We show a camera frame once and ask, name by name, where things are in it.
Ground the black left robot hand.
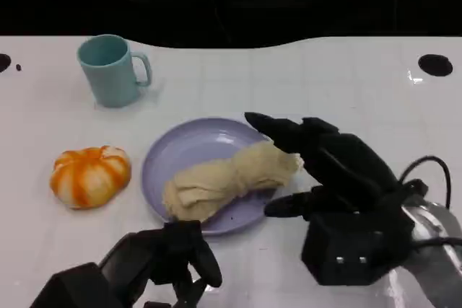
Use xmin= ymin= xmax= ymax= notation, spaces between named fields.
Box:
xmin=97 ymin=219 xmax=223 ymax=308

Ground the black looping arm cable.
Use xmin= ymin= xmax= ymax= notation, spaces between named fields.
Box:
xmin=398 ymin=155 xmax=453 ymax=212

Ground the pale green mug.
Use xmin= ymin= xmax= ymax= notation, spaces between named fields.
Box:
xmin=76 ymin=34 xmax=153 ymax=108

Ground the beige towel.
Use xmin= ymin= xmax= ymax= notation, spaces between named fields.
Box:
xmin=162 ymin=141 xmax=304 ymax=223

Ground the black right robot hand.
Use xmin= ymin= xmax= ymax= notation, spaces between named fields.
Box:
xmin=244 ymin=112 xmax=414 ymax=219

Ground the lilac plate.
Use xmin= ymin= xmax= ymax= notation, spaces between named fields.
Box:
xmin=141 ymin=117 xmax=286 ymax=238

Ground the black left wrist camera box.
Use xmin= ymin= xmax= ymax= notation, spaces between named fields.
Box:
xmin=30 ymin=262 xmax=120 ymax=308

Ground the orange and white bread roll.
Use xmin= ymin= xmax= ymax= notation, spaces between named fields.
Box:
xmin=49 ymin=145 xmax=132 ymax=211

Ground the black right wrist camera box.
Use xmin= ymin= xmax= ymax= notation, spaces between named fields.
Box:
xmin=301 ymin=210 xmax=413 ymax=286

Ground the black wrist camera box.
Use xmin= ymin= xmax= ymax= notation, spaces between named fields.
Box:
xmin=301 ymin=210 xmax=413 ymax=286
xmin=30 ymin=262 xmax=120 ymax=308

